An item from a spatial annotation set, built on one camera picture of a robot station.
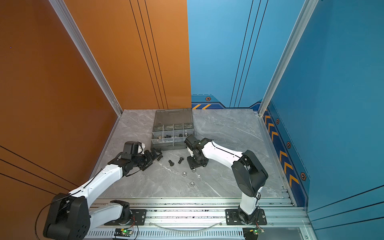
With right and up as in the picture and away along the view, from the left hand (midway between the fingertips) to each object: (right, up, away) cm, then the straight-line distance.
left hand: (158, 155), depth 86 cm
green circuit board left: (-13, -34, -15) cm, 39 cm away
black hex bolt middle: (+7, -6, +5) cm, 10 cm away
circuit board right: (+48, -34, -16) cm, 61 cm away
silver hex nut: (+15, -11, +1) cm, 19 cm away
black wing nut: (+20, -15, -3) cm, 25 cm away
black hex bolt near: (+12, -4, +7) cm, 15 cm away
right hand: (+20, -6, +1) cm, 21 cm away
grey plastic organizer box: (+2, +16, +30) cm, 34 cm away
